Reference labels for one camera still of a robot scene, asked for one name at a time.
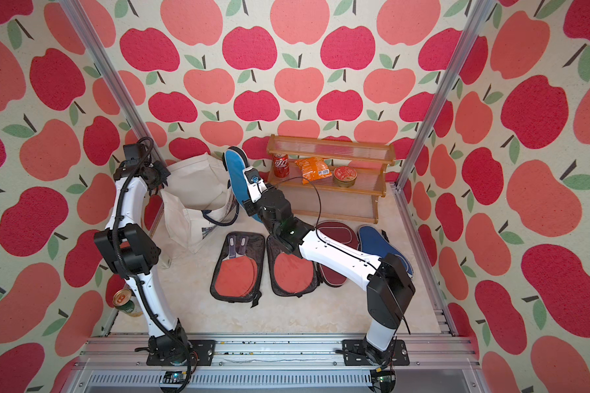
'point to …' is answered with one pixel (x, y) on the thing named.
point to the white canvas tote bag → (196, 200)
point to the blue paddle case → (372, 240)
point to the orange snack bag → (313, 169)
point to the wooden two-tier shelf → (330, 178)
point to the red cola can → (281, 165)
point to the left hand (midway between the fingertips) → (167, 173)
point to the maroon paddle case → (345, 232)
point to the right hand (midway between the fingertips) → (252, 185)
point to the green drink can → (124, 300)
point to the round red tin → (344, 176)
